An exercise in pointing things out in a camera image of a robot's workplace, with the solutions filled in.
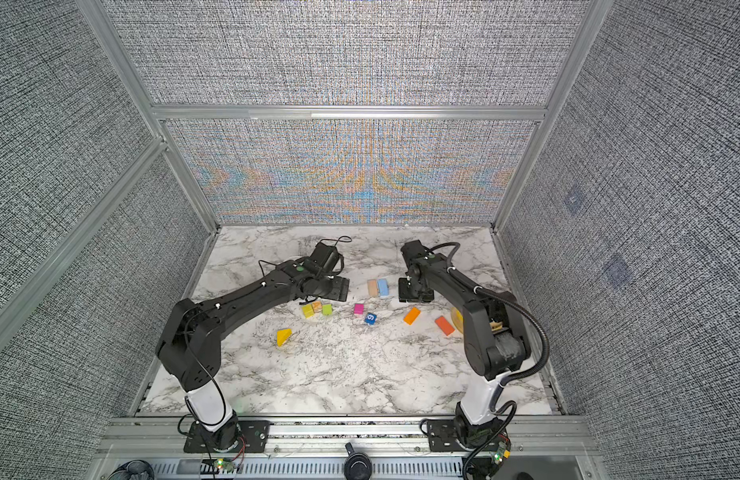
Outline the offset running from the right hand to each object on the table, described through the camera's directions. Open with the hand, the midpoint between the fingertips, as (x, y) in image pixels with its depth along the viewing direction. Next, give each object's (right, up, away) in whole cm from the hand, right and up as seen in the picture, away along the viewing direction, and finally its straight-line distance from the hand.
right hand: (409, 295), depth 94 cm
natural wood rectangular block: (-12, +2, +7) cm, 14 cm away
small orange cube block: (-29, -3, +1) cm, 29 cm away
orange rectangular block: (+1, -7, +1) cm, 7 cm away
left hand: (-22, +2, -4) cm, 23 cm away
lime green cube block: (-26, -5, +2) cm, 27 cm away
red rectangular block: (+11, -9, -2) cm, 14 cm away
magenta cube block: (-16, -5, +3) cm, 17 cm away
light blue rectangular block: (-8, +2, +6) cm, 10 cm away
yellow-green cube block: (-32, -5, 0) cm, 32 cm away
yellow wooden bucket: (+15, -7, -3) cm, 17 cm away
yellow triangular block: (-39, -12, -5) cm, 41 cm away
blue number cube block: (-12, -7, -1) cm, 14 cm away
